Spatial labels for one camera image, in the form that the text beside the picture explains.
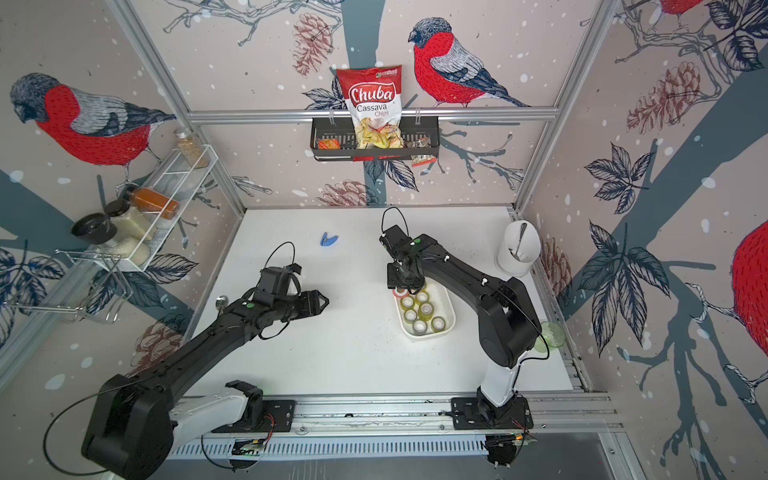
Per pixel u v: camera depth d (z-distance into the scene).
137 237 0.66
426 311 0.90
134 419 0.39
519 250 0.98
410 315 0.91
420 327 0.89
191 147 0.85
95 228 0.58
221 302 0.93
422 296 0.95
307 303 0.74
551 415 0.75
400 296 0.88
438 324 0.89
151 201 0.72
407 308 0.92
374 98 0.81
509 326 0.46
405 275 0.73
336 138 0.95
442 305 0.92
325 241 1.09
